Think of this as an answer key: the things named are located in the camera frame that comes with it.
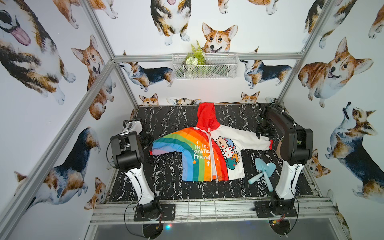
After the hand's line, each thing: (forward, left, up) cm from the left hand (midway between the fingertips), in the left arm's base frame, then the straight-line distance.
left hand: (153, 144), depth 97 cm
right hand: (0, -68, +8) cm, 69 cm away
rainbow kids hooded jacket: (-6, -38, -2) cm, 39 cm away
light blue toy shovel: (-18, -69, 0) cm, 71 cm away
